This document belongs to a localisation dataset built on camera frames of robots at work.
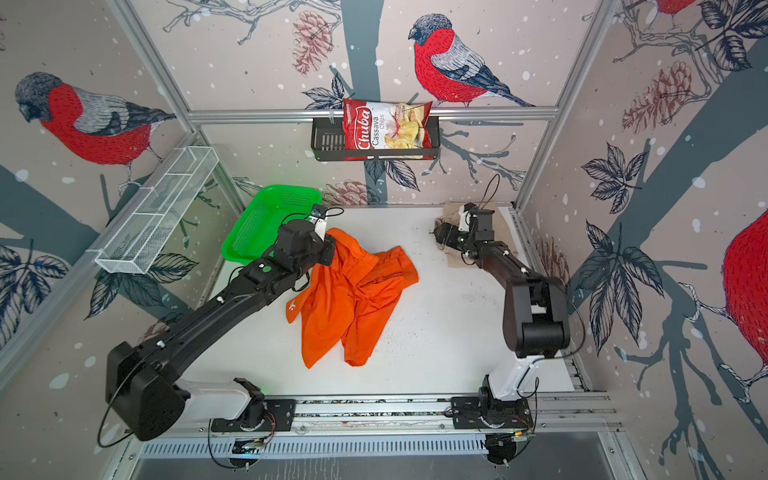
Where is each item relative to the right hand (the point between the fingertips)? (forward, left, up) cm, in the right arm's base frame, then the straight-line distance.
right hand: (439, 236), depth 95 cm
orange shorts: (-20, +28, -7) cm, 35 cm away
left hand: (-13, +31, +15) cm, 37 cm away
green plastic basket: (+6, +69, -9) cm, 70 cm away
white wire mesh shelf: (-13, +77, +21) cm, 80 cm away
